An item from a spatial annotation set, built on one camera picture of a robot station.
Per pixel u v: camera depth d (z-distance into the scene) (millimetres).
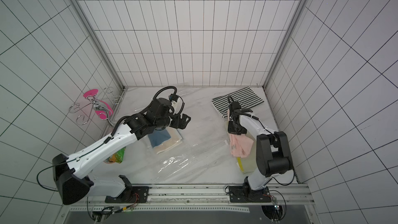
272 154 453
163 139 881
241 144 845
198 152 829
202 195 742
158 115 553
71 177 379
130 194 682
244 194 667
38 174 397
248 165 812
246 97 1102
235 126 761
